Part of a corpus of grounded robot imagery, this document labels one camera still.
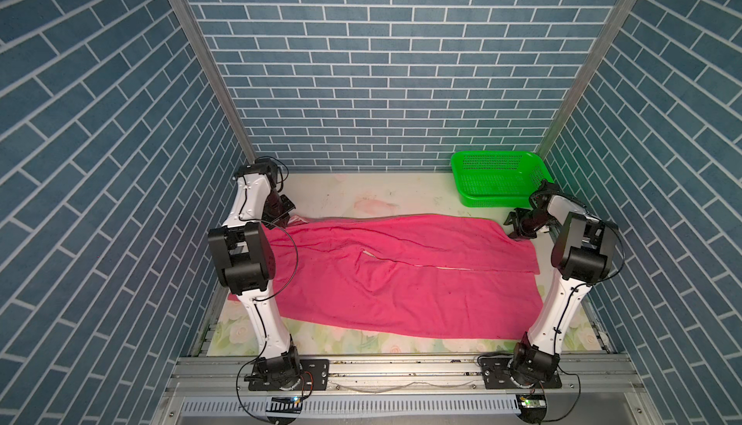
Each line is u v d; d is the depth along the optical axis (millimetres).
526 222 920
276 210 792
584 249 581
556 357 634
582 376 759
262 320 585
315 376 738
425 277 912
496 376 736
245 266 535
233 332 807
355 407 770
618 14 772
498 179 1195
